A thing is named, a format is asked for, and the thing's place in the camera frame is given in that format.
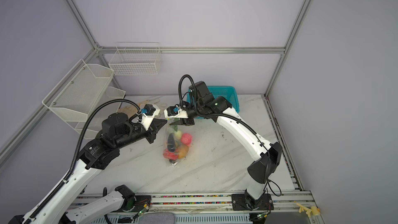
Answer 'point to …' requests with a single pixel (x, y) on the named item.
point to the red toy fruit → (171, 155)
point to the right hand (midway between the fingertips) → (168, 115)
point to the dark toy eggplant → (171, 142)
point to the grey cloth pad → (157, 218)
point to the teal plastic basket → (229, 92)
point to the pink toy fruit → (186, 138)
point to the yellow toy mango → (182, 150)
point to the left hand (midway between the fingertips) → (164, 121)
